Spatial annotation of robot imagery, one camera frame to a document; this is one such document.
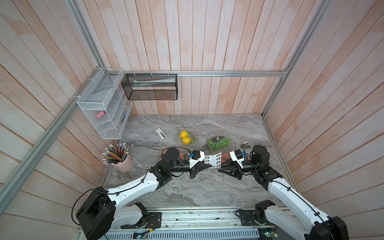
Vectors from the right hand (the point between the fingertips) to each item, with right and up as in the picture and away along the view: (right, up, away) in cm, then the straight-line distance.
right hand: (218, 167), depth 70 cm
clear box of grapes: (+5, +9, +28) cm, 30 cm away
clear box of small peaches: (-17, +8, -10) cm, 21 cm away
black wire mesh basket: (-42, +49, +35) cm, 73 cm away
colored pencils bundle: (-57, +4, +14) cm, 59 cm away
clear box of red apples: (+2, +6, -7) cm, 10 cm away
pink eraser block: (-64, +26, +12) cm, 70 cm away
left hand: (-5, +1, -2) cm, 5 cm away
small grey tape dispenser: (+25, +7, +31) cm, 40 cm away
